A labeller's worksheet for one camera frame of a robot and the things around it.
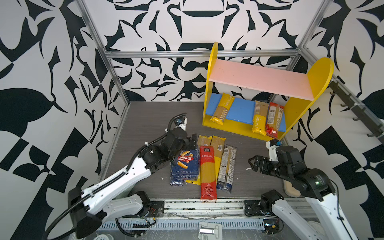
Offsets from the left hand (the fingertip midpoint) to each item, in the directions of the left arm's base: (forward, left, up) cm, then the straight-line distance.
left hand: (188, 131), depth 71 cm
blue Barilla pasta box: (-10, +2, -19) cm, 22 cm away
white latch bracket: (-37, -8, -25) cm, 45 cm away
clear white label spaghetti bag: (-9, -20, -25) cm, 33 cm away
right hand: (-13, -30, -7) cm, 34 cm away
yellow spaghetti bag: (+23, -21, -11) cm, 33 cm away
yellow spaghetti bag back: (+7, -18, -26) cm, 32 cm away
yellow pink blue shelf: (+37, -58, -21) cm, 71 cm away
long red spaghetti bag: (-19, -9, -24) cm, 32 cm away
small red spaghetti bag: (+17, -52, -10) cm, 56 cm away
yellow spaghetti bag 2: (+9, -8, -26) cm, 28 cm away
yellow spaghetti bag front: (+15, -42, -10) cm, 46 cm away
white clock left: (-37, +37, -23) cm, 57 cm away
